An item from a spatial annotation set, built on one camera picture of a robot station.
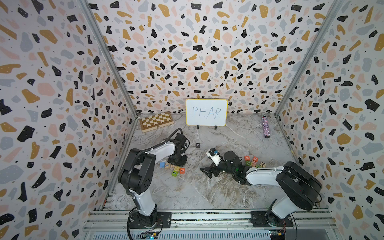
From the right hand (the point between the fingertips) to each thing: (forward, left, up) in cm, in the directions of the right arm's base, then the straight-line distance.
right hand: (206, 163), depth 85 cm
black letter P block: (+17, +6, -8) cm, 20 cm away
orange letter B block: (-1, +14, -7) cm, 16 cm away
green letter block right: (+5, -26, -8) cm, 28 cm away
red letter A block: (+8, -26, -8) cm, 29 cm away
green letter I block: (-4, +19, -7) cm, 20 cm away
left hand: (+3, +14, -7) cm, 16 cm away
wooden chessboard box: (+36, +38, -4) cm, 53 cm away
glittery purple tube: (+36, -45, -8) cm, 58 cm away
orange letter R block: (+8, -32, -8) cm, 33 cm away
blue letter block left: (+2, +27, -7) cm, 28 cm away
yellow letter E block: (0, +17, -6) cm, 18 cm away
